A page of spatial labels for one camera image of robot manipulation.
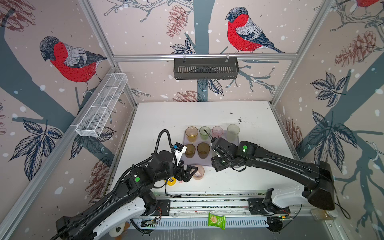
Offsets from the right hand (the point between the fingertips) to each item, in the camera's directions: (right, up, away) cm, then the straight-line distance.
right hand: (213, 165), depth 74 cm
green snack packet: (+1, -24, -6) cm, 25 cm away
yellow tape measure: (-22, -10, +5) cm, 25 cm away
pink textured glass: (-7, -9, +11) cm, 16 cm away
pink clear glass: (+6, +15, +25) cm, 29 cm away
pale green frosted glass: (+17, +15, +26) cm, 34 cm away
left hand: (-11, +2, -8) cm, 14 cm away
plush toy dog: (-44, -27, -9) cm, 53 cm away
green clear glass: (-4, +12, +25) cm, 28 cm away
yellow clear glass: (-12, +14, +23) cm, 29 cm away
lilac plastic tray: (-7, +9, +13) cm, 17 cm away
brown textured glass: (-13, +3, +18) cm, 22 cm away
